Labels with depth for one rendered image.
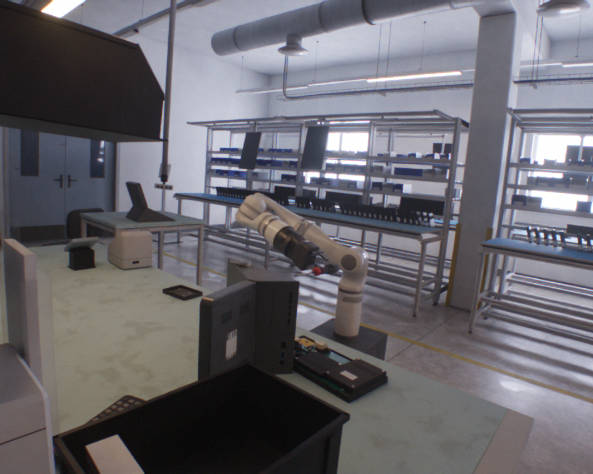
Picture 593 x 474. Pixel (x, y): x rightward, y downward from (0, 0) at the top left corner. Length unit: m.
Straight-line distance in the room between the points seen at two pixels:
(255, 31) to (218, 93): 3.67
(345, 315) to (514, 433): 0.76
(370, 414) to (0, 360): 0.59
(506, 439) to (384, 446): 0.23
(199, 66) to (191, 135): 1.47
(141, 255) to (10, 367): 1.22
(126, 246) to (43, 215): 5.95
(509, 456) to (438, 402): 0.17
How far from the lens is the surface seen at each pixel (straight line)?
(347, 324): 1.44
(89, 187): 7.73
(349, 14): 4.76
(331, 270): 1.03
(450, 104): 7.61
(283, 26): 5.33
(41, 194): 7.49
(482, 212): 4.77
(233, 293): 0.72
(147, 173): 8.12
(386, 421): 0.78
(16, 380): 0.46
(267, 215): 1.15
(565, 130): 5.11
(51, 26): 0.44
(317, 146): 5.07
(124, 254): 1.64
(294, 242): 1.06
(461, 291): 4.95
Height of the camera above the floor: 1.43
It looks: 8 degrees down
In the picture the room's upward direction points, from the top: 4 degrees clockwise
